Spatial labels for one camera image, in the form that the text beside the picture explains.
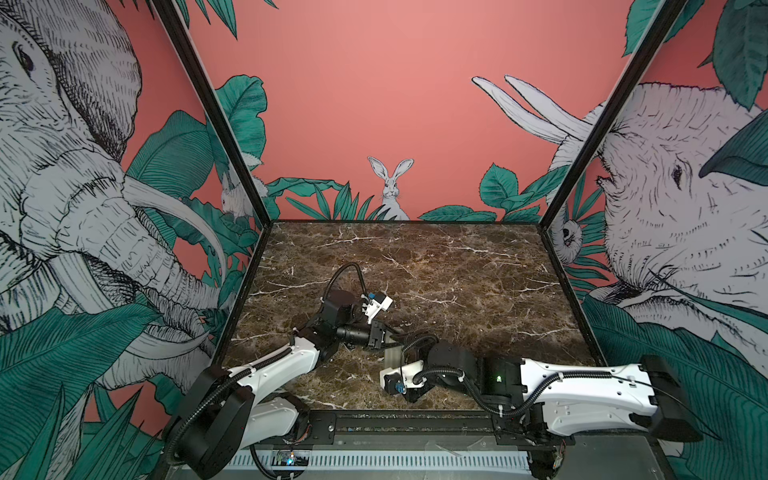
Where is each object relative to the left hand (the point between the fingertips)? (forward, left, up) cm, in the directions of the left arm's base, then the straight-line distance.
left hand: (404, 343), depth 71 cm
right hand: (-3, +3, +3) cm, 5 cm away
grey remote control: (-3, +3, -1) cm, 4 cm away
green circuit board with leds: (-20, +28, -17) cm, 38 cm away
